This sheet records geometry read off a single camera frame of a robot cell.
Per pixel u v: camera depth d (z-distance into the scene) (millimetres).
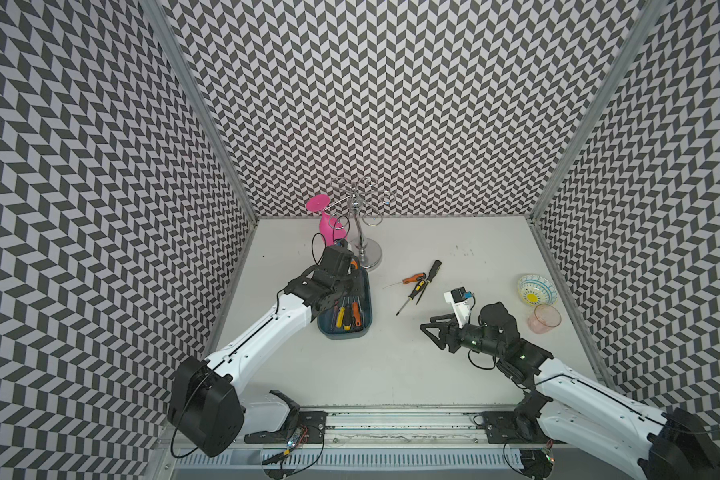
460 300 680
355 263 640
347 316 902
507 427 734
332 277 599
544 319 886
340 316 909
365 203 847
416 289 963
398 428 749
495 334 597
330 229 1012
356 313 912
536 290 963
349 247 746
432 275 996
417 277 985
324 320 909
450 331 676
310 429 714
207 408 389
